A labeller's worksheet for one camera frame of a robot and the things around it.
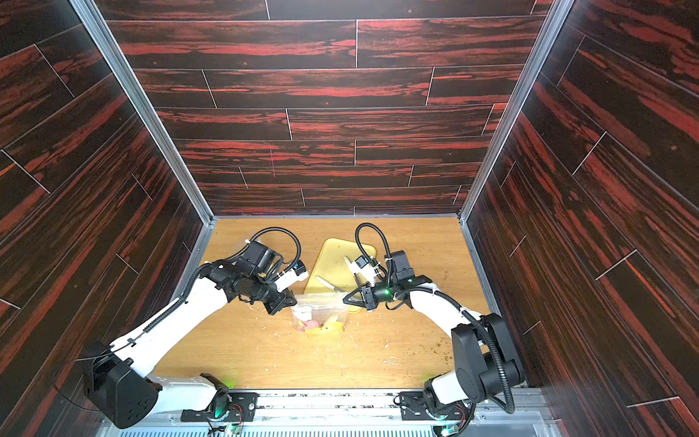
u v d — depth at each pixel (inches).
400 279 27.1
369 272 29.4
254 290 24.7
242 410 28.6
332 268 40.9
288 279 26.7
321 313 31.0
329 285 37.7
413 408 28.9
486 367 17.0
